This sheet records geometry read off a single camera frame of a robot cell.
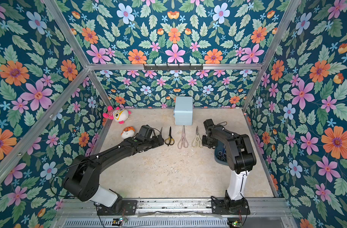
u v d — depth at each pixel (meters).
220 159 0.88
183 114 0.99
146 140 0.71
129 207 0.74
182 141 1.01
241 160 0.51
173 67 0.93
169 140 0.99
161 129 1.08
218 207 0.73
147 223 0.70
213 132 0.72
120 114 1.07
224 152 0.93
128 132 0.99
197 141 0.99
